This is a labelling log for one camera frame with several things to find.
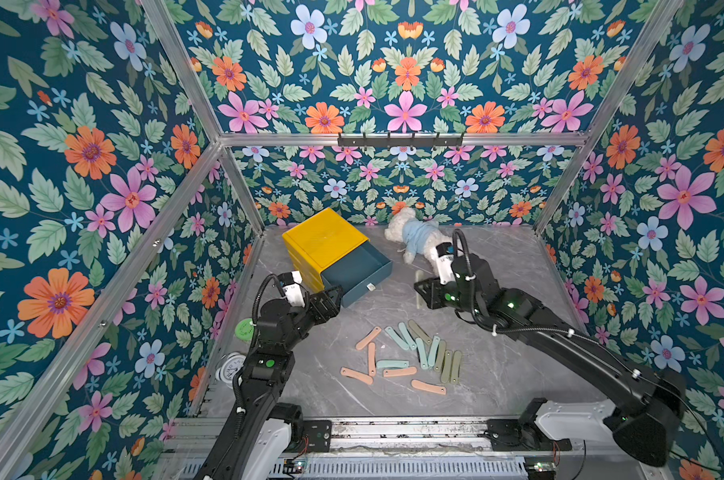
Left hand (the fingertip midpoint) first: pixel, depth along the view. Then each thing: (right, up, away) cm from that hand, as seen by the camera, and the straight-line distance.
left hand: (336, 291), depth 74 cm
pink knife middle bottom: (+17, -24, +10) cm, 31 cm away
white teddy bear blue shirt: (+24, +16, +31) cm, 43 cm away
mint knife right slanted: (+27, -20, +14) cm, 36 cm away
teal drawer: (+5, +4, +8) cm, 10 cm away
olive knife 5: (+34, -21, +12) cm, 42 cm away
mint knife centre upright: (+24, -20, +13) cm, 34 cm away
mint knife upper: (+20, -17, +16) cm, 31 cm away
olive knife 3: (+29, -20, +12) cm, 37 cm away
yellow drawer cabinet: (-7, +13, +12) cm, 19 cm away
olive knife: (+23, -15, +16) cm, 32 cm away
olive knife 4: (+31, -22, +10) cm, 39 cm away
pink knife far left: (+5, -26, +10) cm, 28 cm away
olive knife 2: (+21, +3, -2) cm, 21 cm away
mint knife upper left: (+16, -17, +16) cm, 28 cm away
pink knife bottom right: (+25, -28, +8) cm, 38 cm away
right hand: (+23, +3, 0) cm, 23 cm away
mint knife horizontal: (+13, -23, +11) cm, 29 cm away
